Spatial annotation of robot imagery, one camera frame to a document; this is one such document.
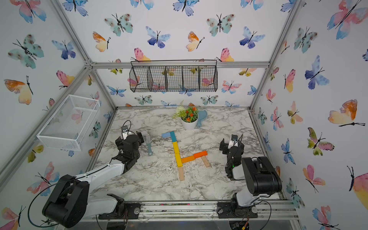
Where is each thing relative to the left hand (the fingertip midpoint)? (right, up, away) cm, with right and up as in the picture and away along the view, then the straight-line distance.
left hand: (131, 134), depth 86 cm
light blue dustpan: (+45, +12, +27) cm, 54 cm away
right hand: (+62, -4, +5) cm, 63 cm away
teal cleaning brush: (+6, -6, +14) cm, 17 cm away
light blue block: (+18, -2, +19) cm, 26 cm away
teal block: (+23, -3, +18) cm, 29 cm away
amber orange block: (+33, -17, +7) cm, 38 cm away
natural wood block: (+30, -24, +1) cm, 38 cm away
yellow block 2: (+28, -18, +5) cm, 34 cm away
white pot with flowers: (+34, +11, +10) cm, 37 cm away
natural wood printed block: (+45, -17, +5) cm, 48 cm away
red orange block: (+42, -14, +8) cm, 45 cm away
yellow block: (+26, -11, +10) cm, 30 cm away
